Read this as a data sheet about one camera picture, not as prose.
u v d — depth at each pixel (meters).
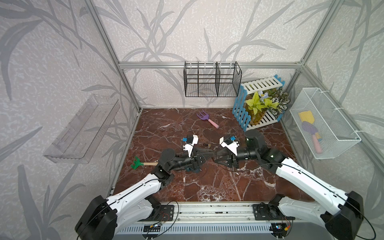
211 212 0.75
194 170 0.87
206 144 0.99
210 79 1.05
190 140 0.60
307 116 0.85
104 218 0.39
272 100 0.89
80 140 0.68
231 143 0.58
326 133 0.63
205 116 1.16
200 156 0.63
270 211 0.67
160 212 0.73
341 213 0.38
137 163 0.91
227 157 0.60
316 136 0.77
